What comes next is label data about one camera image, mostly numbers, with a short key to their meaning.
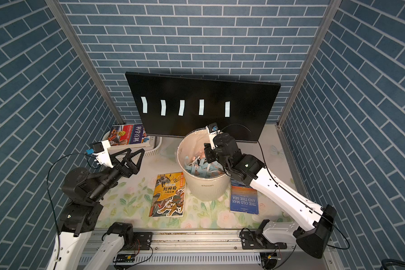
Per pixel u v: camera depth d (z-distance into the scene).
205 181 0.63
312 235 0.39
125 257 0.72
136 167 0.54
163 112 0.74
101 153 0.51
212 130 0.58
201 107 0.72
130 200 0.86
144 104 0.74
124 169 0.53
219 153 0.50
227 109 0.73
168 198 0.85
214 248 0.74
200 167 0.84
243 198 0.85
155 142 1.03
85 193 0.45
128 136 0.99
